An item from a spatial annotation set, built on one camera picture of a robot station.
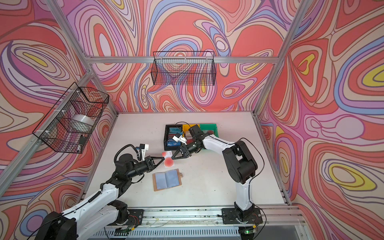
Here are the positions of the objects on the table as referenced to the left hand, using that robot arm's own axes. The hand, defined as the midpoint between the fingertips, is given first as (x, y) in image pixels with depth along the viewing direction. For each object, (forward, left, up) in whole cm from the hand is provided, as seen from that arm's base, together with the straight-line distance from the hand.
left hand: (165, 159), depth 76 cm
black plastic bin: (+28, +1, -14) cm, 31 cm away
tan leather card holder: (-4, -1, -16) cm, 16 cm away
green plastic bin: (+31, -27, -13) cm, 43 cm away
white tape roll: (+11, +39, +17) cm, 44 cm away
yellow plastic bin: (+30, -10, -11) cm, 34 cm away
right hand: (+1, -5, -3) cm, 6 cm away
